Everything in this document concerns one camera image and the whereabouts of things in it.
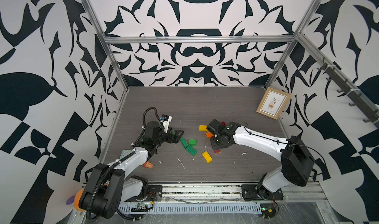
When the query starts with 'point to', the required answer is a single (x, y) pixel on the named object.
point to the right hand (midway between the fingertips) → (214, 143)
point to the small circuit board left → (140, 207)
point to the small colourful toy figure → (148, 164)
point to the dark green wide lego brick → (191, 150)
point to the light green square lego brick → (193, 142)
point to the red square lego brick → (216, 151)
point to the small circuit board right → (267, 210)
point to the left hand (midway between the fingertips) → (175, 127)
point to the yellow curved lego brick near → (207, 157)
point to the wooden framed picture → (273, 102)
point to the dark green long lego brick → (184, 142)
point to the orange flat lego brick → (209, 134)
